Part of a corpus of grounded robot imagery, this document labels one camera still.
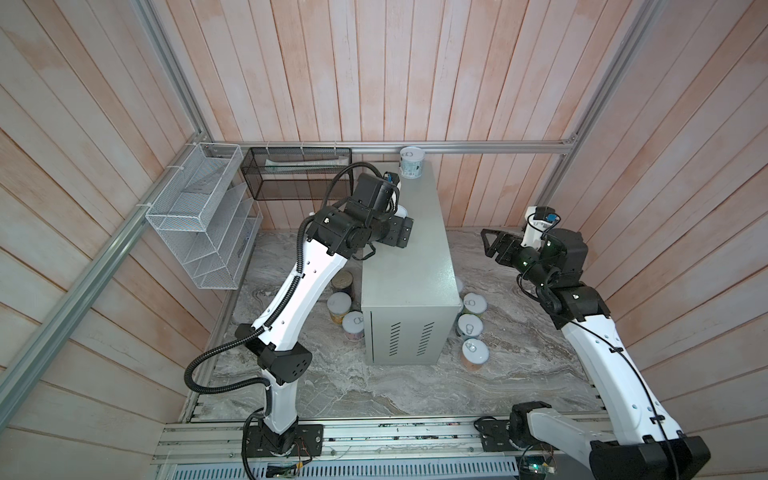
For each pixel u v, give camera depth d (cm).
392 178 59
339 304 89
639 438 38
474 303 93
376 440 75
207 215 73
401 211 69
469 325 88
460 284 98
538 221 61
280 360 44
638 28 70
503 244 62
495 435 73
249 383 49
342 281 91
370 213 49
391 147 96
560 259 51
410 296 61
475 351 84
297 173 90
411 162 84
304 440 73
